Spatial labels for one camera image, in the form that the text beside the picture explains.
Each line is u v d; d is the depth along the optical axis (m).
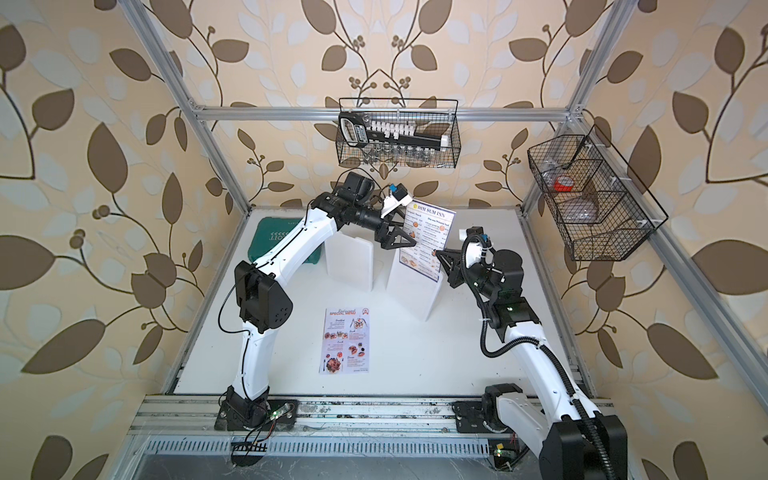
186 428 0.74
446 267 0.73
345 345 0.87
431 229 0.75
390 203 0.72
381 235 0.72
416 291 0.82
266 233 1.09
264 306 0.56
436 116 0.91
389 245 0.72
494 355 0.53
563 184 0.81
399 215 0.80
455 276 0.66
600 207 0.82
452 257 0.69
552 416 0.41
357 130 0.85
